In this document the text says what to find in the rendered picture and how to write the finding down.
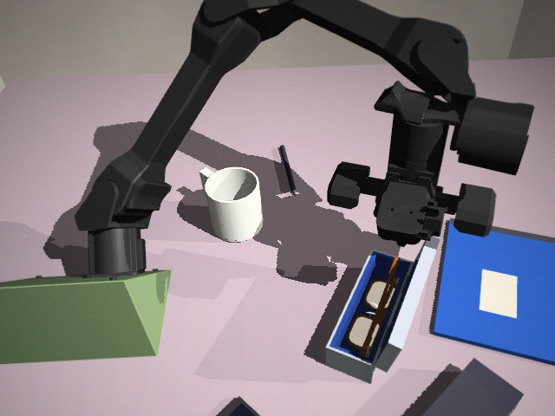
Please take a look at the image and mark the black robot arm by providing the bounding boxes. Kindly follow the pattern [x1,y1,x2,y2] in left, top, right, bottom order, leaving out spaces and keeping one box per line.
[75,0,534,278]

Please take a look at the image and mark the white mug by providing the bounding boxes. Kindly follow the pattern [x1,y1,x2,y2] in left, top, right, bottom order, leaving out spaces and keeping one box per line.
[199,167,263,242]

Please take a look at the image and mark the brown glasses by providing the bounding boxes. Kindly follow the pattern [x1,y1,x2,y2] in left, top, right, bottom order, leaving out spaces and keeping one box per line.
[347,257,400,358]

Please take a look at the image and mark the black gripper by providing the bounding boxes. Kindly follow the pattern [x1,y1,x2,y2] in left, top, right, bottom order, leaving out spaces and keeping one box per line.
[327,148,496,237]

